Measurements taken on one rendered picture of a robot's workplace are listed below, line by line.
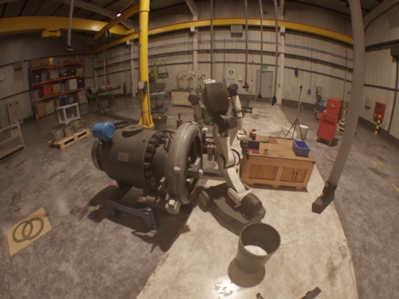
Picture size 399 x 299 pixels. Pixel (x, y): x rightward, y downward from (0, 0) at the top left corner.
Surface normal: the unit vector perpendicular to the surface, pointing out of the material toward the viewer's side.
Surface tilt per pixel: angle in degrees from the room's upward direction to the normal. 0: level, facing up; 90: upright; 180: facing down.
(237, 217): 0
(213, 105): 78
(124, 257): 0
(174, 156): 53
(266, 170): 90
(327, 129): 90
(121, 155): 62
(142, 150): 46
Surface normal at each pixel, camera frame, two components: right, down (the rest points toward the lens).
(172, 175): -0.21, 0.13
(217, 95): 0.12, 0.22
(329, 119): -0.76, 0.27
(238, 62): -0.34, 0.40
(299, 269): 0.00, -0.91
